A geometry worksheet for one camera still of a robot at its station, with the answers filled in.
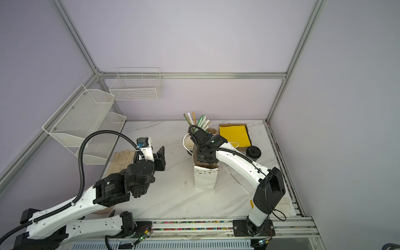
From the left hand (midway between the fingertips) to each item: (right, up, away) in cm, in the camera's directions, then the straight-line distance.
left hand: (158, 149), depth 63 cm
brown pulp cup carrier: (+17, -8, +7) cm, 20 cm away
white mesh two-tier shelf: (-45, +18, +20) cm, 53 cm away
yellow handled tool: (+44, -31, +18) cm, 57 cm away
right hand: (+18, -6, +18) cm, 26 cm away
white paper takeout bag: (+19, -15, +11) cm, 27 cm away
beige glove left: (-34, -11, +35) cm, 50 cm away
